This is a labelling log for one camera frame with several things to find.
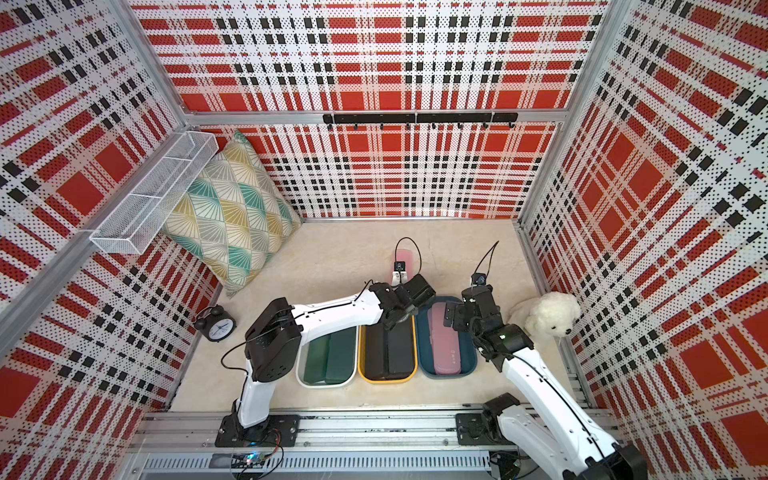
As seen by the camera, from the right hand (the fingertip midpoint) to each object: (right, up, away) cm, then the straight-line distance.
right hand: (469, 307), depth 81 cm
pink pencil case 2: (-6, -11, +6) cm, 14 cm away
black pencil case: (-19, -12, +1) cm, 23 cm away
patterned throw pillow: (-69, +26, +8) cm, 74 cm away
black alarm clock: (-73, -6, +6) cm, 74 cm away
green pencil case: (-41, -13, -3) cm, 43 cm away
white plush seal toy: (+19, -1, -8) cm, 20 cm away
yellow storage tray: (-30, -16, -3) cm, 34 cm away
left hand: (-16, +1, +8) cm, 18 cm away
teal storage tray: (+1, -13, +7) cm, 15 cm away
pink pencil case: (-17, +14, +30) cm, 37 cm away
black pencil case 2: (-26, -13, +3) cm, 29 cm away
